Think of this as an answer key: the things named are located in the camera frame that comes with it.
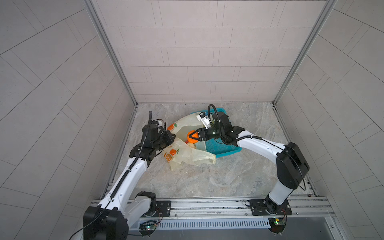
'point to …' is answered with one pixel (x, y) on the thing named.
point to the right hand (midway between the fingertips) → (192, 136)
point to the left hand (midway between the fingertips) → (179, 133)
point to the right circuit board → (277, 224)
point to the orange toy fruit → (192, 140)
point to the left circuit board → (147, 227)
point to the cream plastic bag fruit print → (179, 152)
